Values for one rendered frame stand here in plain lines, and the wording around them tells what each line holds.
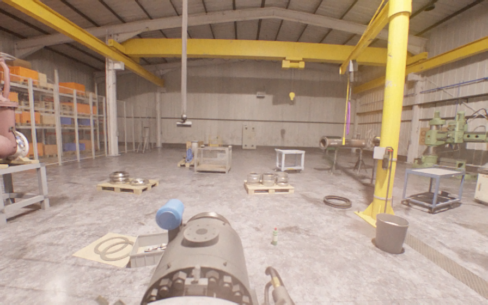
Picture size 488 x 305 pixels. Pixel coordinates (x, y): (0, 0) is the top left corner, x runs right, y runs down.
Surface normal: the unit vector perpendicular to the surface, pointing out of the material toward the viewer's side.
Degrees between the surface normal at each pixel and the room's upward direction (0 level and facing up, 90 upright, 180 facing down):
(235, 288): 11
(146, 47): 90
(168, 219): 90
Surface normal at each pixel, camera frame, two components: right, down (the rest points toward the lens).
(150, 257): 0.31, 0.11
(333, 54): 0.00, 0.11
